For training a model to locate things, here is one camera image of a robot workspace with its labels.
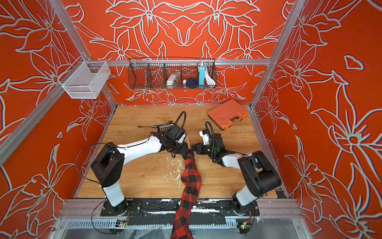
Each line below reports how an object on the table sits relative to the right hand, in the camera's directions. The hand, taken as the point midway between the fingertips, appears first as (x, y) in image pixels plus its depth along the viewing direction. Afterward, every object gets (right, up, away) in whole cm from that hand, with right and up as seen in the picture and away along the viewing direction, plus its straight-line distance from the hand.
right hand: (189, 147), depth 87 cm
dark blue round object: (+2, +41, +10) cm, 42 cm away
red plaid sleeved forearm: (+1, -15, -9) cm, 18 cm away
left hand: (-1, -2, 0) cm, 2 cm away
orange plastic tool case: (+26, +20, +20) cm, 39 cm away
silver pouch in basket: (-11, +42, +5) cm, 43 cm away
